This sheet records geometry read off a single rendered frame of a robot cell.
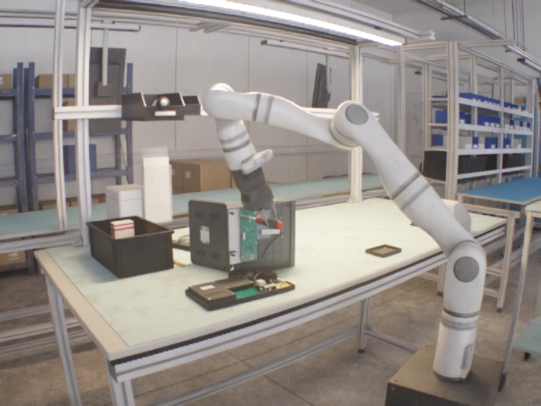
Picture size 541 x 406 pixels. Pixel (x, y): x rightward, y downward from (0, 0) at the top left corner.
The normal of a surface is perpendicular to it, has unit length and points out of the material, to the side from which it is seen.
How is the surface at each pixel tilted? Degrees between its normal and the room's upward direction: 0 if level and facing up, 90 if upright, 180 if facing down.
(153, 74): 90
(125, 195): 90
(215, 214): 90
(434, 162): 90
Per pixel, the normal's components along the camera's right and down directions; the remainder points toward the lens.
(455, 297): -0.59, 0.14
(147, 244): 0.64, 0.13
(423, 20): -0.77, 0.11
